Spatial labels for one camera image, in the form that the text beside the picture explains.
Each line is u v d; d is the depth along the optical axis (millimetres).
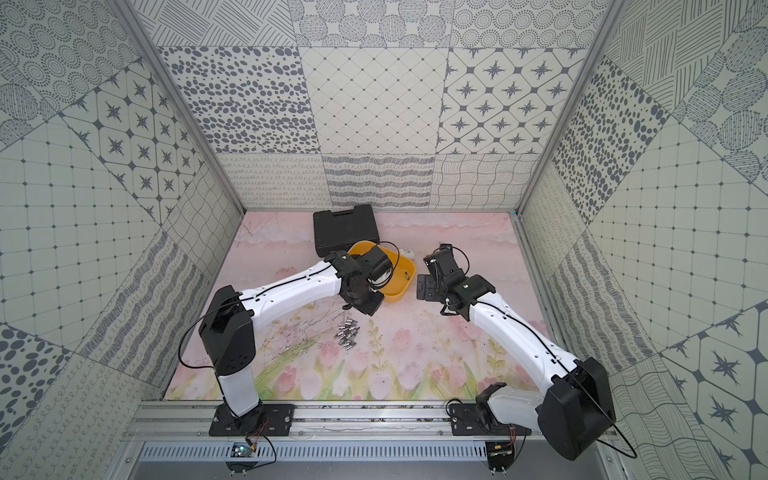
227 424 731
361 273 674
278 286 519
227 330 465
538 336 457
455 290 590
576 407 391
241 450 715
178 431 746
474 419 739
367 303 744
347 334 881
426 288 743
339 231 1100
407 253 1037
